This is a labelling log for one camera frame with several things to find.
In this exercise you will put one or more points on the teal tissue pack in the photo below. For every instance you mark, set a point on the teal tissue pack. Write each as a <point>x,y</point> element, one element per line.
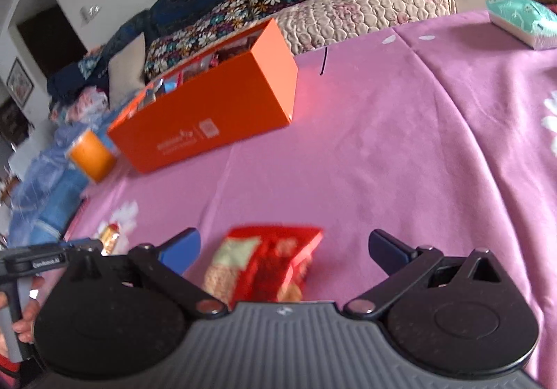
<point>522,21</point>

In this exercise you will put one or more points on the white wall switch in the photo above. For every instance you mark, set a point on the white wall switch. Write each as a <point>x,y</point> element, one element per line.
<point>90,13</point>

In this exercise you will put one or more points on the thin black stick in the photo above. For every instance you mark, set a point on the thin black stick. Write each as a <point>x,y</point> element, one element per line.
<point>323,63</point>

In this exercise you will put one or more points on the dark framed picture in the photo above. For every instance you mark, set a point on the dark framed picture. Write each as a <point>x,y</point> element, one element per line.
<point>13,123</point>

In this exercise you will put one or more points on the small yellow and red packet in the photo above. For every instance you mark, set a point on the small yellow and red packet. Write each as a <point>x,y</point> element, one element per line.
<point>111,236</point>

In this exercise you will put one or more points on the pink and white plastic bag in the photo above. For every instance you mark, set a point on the pink and white plastic bag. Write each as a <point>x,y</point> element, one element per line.
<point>80,106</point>

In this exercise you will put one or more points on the pink tablecloth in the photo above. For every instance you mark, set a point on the pink tablecloth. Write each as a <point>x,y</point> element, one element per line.
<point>391,154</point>

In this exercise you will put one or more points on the beige quilted cover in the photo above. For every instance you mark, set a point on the beige quilted cover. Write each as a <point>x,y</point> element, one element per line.
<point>357,15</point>

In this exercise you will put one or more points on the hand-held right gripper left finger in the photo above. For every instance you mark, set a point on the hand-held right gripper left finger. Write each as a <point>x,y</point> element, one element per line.
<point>182,247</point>

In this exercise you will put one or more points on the red snack packet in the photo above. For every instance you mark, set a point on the red snack packet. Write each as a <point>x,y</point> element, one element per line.
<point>265,263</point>

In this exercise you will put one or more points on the framed wall picture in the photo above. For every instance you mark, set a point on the framed wall picture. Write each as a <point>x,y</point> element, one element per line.
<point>19,82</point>

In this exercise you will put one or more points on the orange cardboard box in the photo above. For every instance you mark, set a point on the orange cardboard box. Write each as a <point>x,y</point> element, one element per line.
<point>209,123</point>

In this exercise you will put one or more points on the beige pillow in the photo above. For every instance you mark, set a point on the beige pillow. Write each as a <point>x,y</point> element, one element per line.
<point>128,71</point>

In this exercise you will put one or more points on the orange and white canister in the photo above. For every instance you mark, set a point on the orange and white canister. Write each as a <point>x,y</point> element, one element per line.
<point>91,156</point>

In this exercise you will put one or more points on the person's left hand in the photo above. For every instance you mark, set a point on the person's left hand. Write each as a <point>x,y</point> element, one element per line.
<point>35,297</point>

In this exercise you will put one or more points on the blue striped blanket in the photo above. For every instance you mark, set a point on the blue striped blanket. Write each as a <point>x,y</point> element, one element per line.
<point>48,189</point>

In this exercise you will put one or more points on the pile of dark blue clothes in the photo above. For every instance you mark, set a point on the pile of dark blue clothes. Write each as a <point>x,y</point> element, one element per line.
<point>87,67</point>

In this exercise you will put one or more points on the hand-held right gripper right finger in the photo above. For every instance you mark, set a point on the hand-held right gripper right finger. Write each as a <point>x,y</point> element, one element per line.
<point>385,247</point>

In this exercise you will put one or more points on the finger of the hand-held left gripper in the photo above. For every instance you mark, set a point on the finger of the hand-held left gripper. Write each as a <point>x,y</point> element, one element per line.
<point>82,246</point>

